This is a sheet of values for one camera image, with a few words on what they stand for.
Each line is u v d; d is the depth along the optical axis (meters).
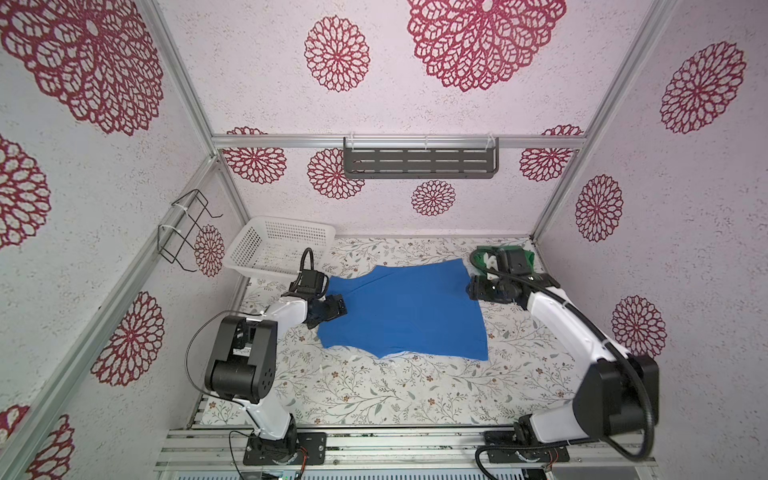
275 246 1.17
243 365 0.47
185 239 0.77
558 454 0.72
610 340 0.47
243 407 0.51
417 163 0.92
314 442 0.75
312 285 0.76
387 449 0.75
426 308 1.00
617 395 0.42
